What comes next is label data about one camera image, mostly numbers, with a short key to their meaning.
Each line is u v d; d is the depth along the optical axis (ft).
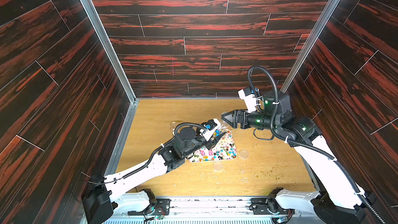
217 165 2.84
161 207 2.40
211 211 2.37
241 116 1.68
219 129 2.10
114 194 1.32
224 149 3.06
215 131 1.85
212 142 1.92
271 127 1.45
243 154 3.03
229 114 1.79
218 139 1.96
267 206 2.19
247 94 1.71
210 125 1.77
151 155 1.67
